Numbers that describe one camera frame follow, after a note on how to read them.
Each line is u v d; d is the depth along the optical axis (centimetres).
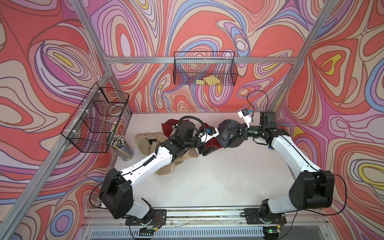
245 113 69
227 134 78
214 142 94
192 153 86
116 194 41
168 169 80
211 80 91
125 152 88
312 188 42
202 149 65
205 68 96
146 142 96
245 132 69
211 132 60
